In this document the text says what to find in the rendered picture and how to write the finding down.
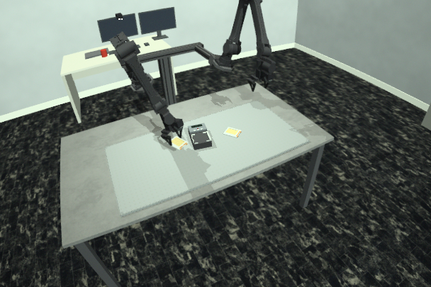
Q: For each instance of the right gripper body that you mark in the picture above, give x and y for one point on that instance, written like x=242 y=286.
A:
x=166 y=132

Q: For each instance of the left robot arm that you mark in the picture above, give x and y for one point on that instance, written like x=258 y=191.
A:
x=233 y=45

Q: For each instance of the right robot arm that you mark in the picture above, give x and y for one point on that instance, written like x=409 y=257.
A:
x=129 y=51

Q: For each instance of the white gel cassette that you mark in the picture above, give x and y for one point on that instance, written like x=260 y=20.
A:
x=178 y=143

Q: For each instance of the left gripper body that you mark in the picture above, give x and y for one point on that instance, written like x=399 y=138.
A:
x=253 y=76

